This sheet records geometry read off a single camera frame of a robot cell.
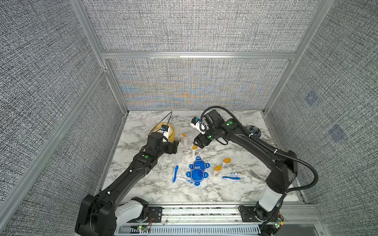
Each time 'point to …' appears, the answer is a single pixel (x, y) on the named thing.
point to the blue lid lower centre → (198, 174)
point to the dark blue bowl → (254, 130)
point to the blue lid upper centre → (199, 163)
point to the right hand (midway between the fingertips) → (199, 134)
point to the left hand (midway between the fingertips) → (174, 138)
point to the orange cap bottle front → (217, 169)
